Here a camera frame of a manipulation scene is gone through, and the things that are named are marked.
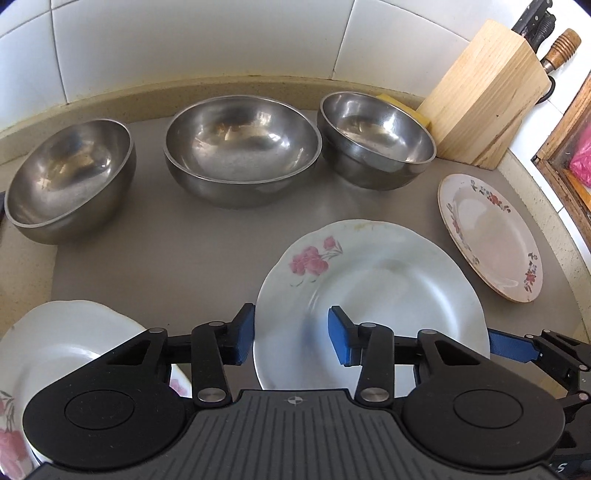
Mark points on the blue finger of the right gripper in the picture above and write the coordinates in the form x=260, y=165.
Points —
x=512, y=347

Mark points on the small colourful flower plate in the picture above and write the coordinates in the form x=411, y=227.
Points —
x=492, y=236

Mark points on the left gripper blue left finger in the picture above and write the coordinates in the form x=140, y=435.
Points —
x=240, y=336

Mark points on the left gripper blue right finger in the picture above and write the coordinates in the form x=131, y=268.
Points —
x=349, y=340

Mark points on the pink flower plate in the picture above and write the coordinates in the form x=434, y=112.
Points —
x=378, y=272
x=92, y=394

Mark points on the wooden window frame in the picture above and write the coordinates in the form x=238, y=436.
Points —
x=570, y=140

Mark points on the steel bowl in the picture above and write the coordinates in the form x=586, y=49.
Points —
x=371, y=143
x=241, y=151
x=73, y=182

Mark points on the wooden knife block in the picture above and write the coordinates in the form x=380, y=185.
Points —
x=480, y=103

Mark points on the pink plastic bag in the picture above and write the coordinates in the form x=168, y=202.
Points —
x=580, y=164

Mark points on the black scissors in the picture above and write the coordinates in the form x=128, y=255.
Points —
x=549, y=92

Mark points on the yellow green sponge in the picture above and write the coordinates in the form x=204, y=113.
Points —
x=423, y=120

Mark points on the wooden handled knife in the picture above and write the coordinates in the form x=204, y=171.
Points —
x=561, y=51

